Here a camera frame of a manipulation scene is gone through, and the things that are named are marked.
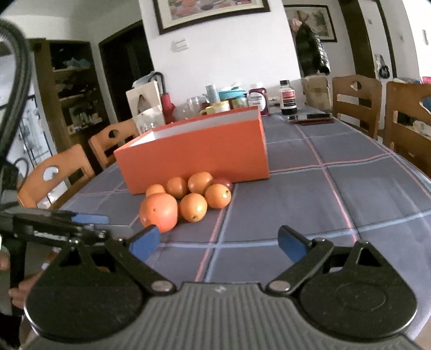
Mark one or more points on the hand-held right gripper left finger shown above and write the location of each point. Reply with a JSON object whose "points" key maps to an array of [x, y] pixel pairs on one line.
{"points": [[144, 242]]}

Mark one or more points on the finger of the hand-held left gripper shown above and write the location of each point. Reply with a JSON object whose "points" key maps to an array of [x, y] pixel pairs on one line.
{"points": [[91, 218]]}

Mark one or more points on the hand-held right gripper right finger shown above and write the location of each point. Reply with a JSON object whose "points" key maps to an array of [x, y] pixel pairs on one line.
{"points": [[291, 242]]}

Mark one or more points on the large orange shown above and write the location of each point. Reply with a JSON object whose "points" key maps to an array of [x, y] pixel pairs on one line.
{"points": [[159, 213]]}

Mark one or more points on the small orange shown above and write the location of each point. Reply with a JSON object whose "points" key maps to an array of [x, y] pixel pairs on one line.
{"points": [[218, 197], [155, 189], [193, 208], [176, 187], [200, 182]]}

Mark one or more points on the red apple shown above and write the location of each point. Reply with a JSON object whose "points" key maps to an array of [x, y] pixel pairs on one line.
{"points": [[224, 182]]}

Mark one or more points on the orange cardboard box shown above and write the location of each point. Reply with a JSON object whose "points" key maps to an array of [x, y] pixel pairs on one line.
{"points": [[202, 158]]}

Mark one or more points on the person's left hand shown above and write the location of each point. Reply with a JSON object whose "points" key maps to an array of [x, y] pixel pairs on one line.
{"points": [[31, 282]]}

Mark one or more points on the grey plaid tablecloth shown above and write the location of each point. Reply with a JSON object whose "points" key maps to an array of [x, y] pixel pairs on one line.
{"points": [[303, 202]]}

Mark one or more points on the wooden dining chair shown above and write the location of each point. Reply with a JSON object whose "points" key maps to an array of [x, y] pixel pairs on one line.
{"points": [[74, 161], [357, 101], [404, 97], [124, 129]]}

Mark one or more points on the smartphone in brown case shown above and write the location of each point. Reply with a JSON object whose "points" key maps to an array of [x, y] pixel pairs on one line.
{"points": [[313, 121], [318, 116]]}

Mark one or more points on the beige paper bag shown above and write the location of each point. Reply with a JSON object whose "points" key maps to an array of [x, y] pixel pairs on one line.
{"points": [[141, 97]]}

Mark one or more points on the red umbrella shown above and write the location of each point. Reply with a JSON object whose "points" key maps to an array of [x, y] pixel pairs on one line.
{"points": [[167, 107]]}

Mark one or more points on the black-capped glass bottle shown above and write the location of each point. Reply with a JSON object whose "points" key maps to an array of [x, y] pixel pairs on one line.
{"points": [[289, 101]]}

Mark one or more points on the clear glass jar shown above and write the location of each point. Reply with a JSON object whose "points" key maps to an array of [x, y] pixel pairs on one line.
{"points": [[192, 107]]}

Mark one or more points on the dark wooden cabinet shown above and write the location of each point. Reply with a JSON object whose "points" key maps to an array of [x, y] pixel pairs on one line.
{"points": [[42, 84]]}

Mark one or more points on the dark red vitamin bottle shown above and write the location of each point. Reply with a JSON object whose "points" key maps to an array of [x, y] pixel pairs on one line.
{"points": [[258, 102]]}

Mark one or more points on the yellow-green mug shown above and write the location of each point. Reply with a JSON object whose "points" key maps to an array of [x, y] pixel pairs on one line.
{"points": [[207, 111]]}

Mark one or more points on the beige cardboard box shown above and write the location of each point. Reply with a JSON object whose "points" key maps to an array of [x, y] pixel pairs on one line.
{"points": [[316, 92]]}

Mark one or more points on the white canister yellow lid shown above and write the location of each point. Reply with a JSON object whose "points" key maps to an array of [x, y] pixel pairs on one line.
{"points": [[222, 107]]}

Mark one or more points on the dark wooden door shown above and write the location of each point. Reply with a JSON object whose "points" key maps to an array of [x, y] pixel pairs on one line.
{"points": [[124, 67]]}

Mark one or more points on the teal pot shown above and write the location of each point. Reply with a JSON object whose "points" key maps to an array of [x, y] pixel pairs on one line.
{"points": [[232, 93]]}

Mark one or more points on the grey thermos flask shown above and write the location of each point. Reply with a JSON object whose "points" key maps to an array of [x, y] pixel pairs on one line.
{"points": [[212, 93]]}

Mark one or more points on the black hanging jacket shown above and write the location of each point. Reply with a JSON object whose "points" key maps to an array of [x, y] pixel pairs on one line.
{"points": [[311, 50]]}

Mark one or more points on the framed landscape picture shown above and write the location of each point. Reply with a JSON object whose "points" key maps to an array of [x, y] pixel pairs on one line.
{"points": [[311, 22]]}

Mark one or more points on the wide framed fruit painting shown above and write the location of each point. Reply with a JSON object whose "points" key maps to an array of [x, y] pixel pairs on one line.
{"points": [[212, 10]]}

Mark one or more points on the white wall switch plate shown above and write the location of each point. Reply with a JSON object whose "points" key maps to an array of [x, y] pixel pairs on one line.
{"points": [[179, 45]]}

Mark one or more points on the dark wooden door frame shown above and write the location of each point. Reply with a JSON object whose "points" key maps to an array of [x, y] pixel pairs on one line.
{"points": [[357, 33]]}

